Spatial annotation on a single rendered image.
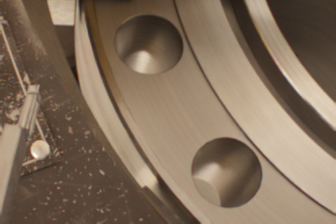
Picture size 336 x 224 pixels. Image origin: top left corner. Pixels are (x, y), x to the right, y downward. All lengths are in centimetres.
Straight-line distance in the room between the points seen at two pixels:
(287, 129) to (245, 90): 3
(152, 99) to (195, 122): 2
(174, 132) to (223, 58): 5
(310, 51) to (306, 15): 7
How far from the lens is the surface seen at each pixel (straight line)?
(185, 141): 25
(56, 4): 29
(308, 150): 27
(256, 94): 27
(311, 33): 63
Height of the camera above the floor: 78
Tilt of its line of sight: 23 degrees down
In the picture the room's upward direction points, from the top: 174 degrees clockwise
